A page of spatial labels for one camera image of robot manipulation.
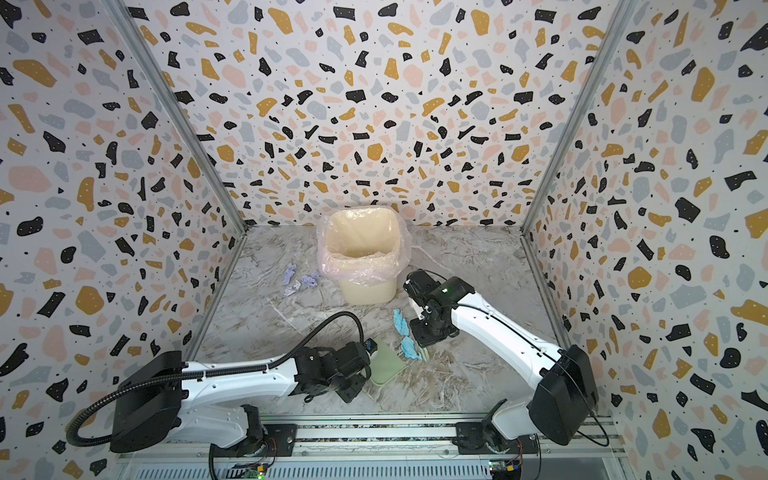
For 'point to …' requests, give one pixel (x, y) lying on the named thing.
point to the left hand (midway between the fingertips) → (363, 379)
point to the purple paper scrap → (311, 280)
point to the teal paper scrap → (407, 344)
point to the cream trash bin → (362, 247)
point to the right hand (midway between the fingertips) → (418, 334)
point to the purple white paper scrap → (294, 285)
